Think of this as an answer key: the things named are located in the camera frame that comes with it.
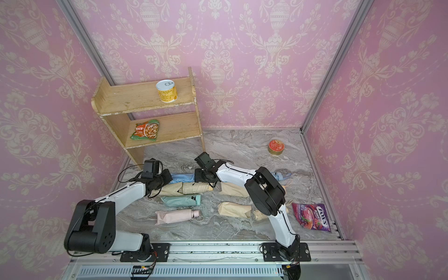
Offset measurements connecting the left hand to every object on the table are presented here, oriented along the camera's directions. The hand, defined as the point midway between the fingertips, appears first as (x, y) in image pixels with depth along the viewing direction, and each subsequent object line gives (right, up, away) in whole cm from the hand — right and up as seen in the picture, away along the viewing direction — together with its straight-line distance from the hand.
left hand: (172, 176), depth 93 cm
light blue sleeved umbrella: (+6, -1, -1) cm, 6 cm away
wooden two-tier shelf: (-27, +37, +23) cm, 51 cm away
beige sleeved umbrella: (+14, -5, -4) cm, 15 cm away
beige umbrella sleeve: (+1, -6, -4) cm, 8 cm away
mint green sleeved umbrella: (+7, -10, -9) cm, 16 cm away
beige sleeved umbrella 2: (+31, -14, -11) cm, 36 cm away
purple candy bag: (+69, -16, -14) cm, 72 cm away
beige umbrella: (+45, -16, -12) cm, 49 cm away
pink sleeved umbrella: (+3, -16, -14) cm, 21 cm away
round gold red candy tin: (+59, +16, +13) cm, 63 cm away
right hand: (+15, -1, -1) cm, 15 cm away
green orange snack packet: (-12, +24, -4) cm, 27 cm away
